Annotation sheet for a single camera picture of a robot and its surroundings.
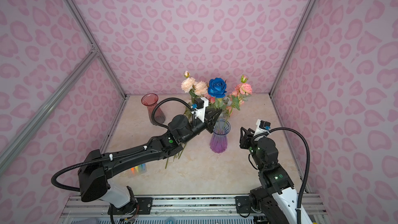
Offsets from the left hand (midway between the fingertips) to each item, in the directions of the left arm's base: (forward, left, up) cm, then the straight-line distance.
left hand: (222, 107), depth 63 cm
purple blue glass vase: (+5, -1, -38) cm, 39 cm away
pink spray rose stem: (+8, -8, -3) cm, 12 cm away
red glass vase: (+23, +39, -20) cm, 49 cm away
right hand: (-2, -11, -12) cm, 16 cm away
